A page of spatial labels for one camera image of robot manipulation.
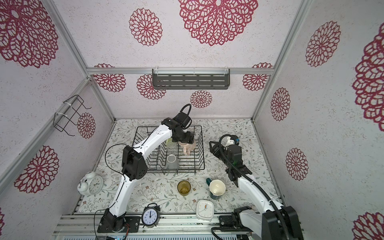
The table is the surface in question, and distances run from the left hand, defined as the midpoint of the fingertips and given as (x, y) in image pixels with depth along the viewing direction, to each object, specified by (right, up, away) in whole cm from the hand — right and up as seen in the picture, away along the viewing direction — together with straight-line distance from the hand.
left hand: (187, 140), depth 93 cm
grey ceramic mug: (-8, -12, -9) cm, 17 cm away
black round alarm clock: (-18, -36, -19) cm, 45 cm away
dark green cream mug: (+16, -26, -10) cm, 32 cm away
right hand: (+14, 0, -11) cm, 18 cm away
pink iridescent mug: (0, -4, -3) cm, 5 cm away
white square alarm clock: (+9, -34, -17) cm, 39 cm away
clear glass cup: (-10, -3, 0) cm, 11 cm away
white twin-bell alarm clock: (-49, -22, -16) cm, 56 cm away
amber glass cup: (-2, -26, -8) cm, 28 cm away
